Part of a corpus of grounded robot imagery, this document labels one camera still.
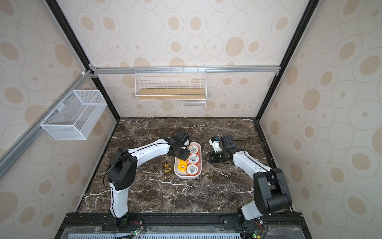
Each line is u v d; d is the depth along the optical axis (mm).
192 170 880
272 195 437
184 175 877
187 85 1001
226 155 660
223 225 729
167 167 921
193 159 925
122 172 506
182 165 921
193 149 969
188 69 916
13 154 517
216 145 818
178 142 735
